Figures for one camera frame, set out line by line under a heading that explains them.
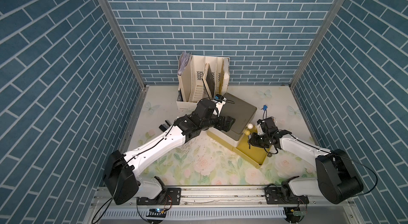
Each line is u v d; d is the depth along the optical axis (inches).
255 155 32.3
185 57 37.6
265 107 42.6
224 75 35.4
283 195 26.3
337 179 16.8
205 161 33.4
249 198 29.5
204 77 38.7
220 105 26.2
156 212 28.4
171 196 29.1
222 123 25.6
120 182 16.6
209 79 41.4
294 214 27.9
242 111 33.1
